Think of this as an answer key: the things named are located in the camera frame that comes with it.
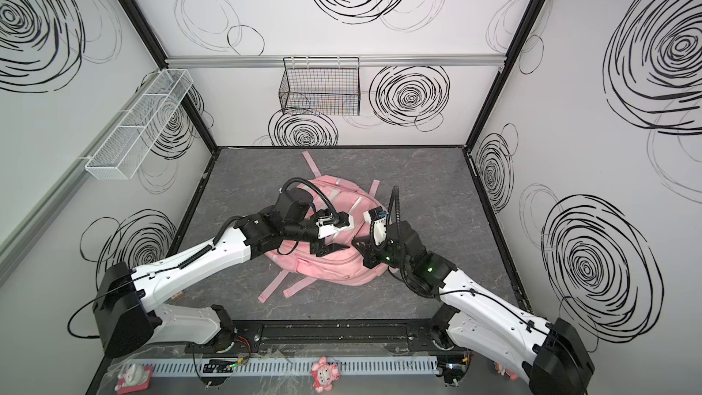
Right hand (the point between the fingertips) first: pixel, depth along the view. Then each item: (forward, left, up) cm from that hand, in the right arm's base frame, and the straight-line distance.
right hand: (349, 246), depth 74 cm
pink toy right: (-26, -39, -15) cm, 49 cm away
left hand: (+3, 0, +3) cm, 4 cm away
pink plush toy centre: (-27, +6, -13) cm, 31 cm away
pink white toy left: (-29, +48, -8) cm, 57 cm away
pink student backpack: (+20, +5, -6) cm, 22 cm away
